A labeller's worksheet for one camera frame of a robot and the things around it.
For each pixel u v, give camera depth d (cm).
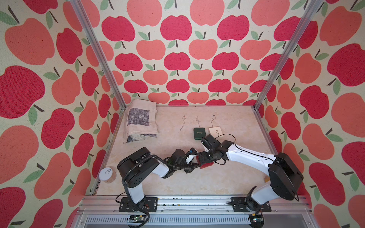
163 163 64
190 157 79
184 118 114
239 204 73
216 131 101
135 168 46
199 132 101
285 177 42
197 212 74
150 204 75
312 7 69
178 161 72
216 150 63
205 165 84
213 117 115
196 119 114
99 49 86
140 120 104
